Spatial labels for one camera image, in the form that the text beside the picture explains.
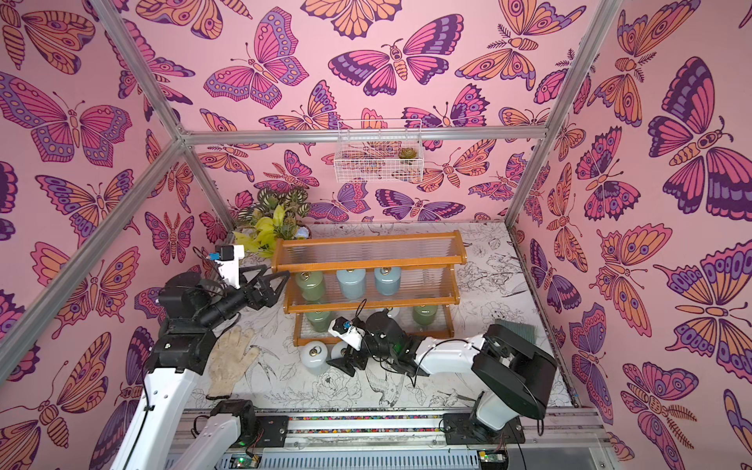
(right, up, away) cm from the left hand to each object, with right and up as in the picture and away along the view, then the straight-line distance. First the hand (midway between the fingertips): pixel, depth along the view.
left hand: (280, 269), depth 69 cm
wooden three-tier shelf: (+41, -8, +34) cm, 54 cm away
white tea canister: (+6, -24, +10) cm, 26 cm away
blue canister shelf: (+16, -4, +8) cm, 19 cm away
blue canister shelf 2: (+26, -4, +9) cm, 28 cm away
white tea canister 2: (+12, -23, +11) cm, 28 cm away
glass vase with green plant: (-8, +15, +18) cm, 25 cm away
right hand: (+12, -20, +11) cm, 26 cm away
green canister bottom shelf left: (+6, -16, +17) cm, 24 cm away
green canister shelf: (+6, -4, +8) cm, 11 cm away
